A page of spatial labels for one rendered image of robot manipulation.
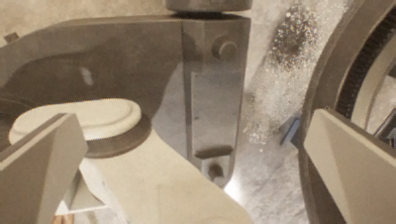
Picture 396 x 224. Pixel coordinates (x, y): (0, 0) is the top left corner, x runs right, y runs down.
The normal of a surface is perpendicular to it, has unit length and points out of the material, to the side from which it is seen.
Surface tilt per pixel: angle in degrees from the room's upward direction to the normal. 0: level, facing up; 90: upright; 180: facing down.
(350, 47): 90
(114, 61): 0
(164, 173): 90
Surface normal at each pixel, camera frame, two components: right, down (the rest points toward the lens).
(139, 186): 0.00, -0.86
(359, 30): -0.93, -0.16
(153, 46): 0.22, 0.50
